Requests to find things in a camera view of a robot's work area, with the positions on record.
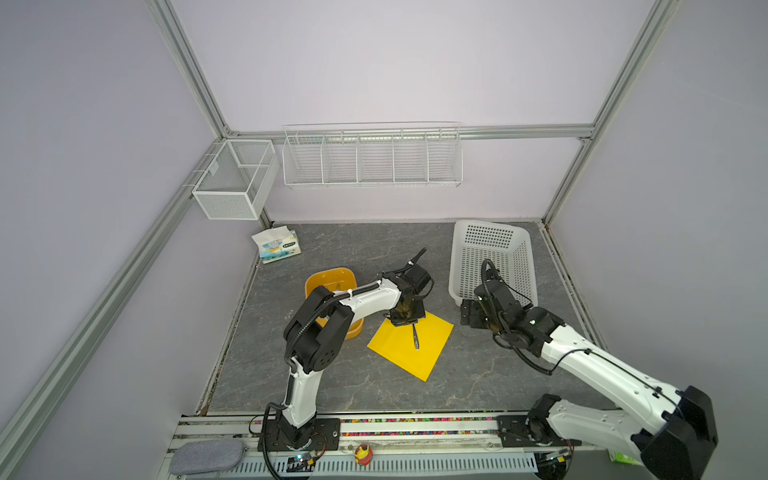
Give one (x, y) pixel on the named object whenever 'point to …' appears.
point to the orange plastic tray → (334, 280)
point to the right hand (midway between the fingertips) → (475, 309)
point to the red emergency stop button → (363, 454)
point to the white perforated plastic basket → (508, 247)
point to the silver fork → (416, 338)
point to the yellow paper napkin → (396, 344)
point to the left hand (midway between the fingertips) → (418, 323)
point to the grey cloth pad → (205, 455)
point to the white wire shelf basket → (373, 154)
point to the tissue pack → (277, 244)
